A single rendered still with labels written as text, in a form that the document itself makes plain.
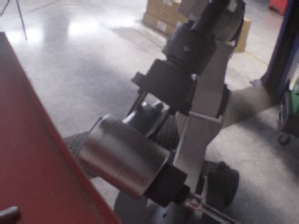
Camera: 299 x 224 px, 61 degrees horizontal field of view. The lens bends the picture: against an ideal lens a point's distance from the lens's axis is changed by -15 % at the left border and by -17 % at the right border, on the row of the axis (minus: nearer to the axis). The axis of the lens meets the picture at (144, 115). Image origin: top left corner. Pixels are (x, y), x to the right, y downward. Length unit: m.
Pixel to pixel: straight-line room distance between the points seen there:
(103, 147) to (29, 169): 0.14
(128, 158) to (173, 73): 0.19
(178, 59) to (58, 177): 0.31
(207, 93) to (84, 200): 0.82
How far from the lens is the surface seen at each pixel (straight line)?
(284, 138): 2.14
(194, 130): 1.10
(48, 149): 0.35
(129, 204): 1.16
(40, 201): 0.30
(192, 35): 0.52
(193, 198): 0.45
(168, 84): 0.53
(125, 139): 0.42
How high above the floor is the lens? 1.09
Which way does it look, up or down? 35 degrees down
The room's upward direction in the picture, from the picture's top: 12 degrees clockwise
